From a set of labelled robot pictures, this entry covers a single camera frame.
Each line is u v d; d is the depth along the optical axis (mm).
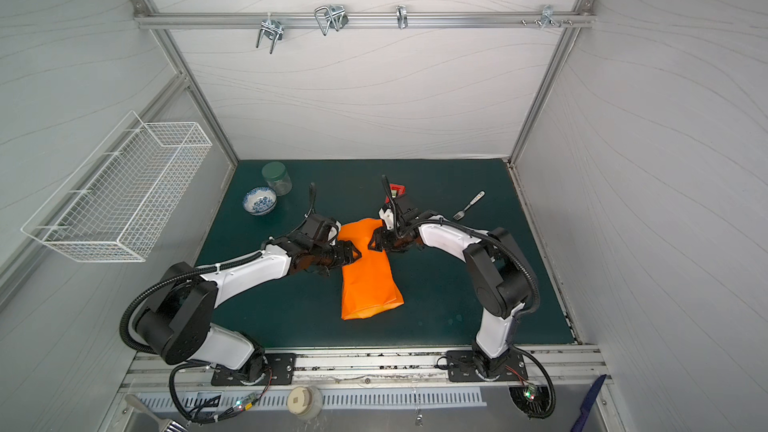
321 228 707
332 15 765
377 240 814
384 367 748
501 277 479
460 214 1045
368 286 825
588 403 703
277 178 1037
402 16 781
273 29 799
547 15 764
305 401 609
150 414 673
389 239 810
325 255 751
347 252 796
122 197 697
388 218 859
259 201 1067
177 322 429
